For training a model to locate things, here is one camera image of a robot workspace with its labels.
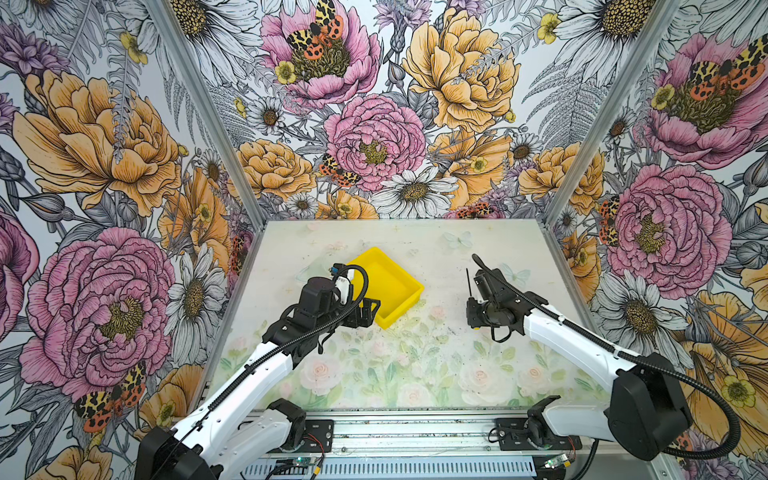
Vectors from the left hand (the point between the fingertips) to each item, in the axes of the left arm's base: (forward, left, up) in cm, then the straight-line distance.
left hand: (362, 310), depth 79 cm
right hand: (0, -31, -7) cm, 31 cm away
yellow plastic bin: (+18, -7, -15) cm, 25 cm away
